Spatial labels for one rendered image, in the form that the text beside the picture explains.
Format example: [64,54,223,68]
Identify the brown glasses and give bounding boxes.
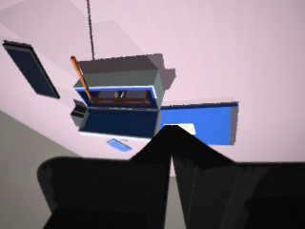
[71,56,151,105]

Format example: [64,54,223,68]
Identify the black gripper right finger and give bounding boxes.
[172,125,305,229]

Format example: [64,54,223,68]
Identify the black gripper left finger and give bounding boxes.
[37,124,173,229]

